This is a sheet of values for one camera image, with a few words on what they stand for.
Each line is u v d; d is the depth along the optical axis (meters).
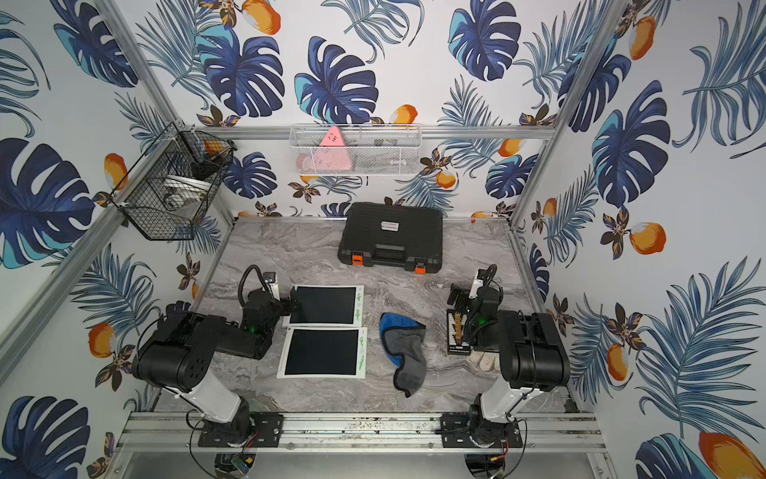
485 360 0.86
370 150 0.93
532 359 0.47
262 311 0.72
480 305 0.73
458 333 0.90
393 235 1.08
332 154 0.90
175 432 0.76
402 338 0.88
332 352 0.86
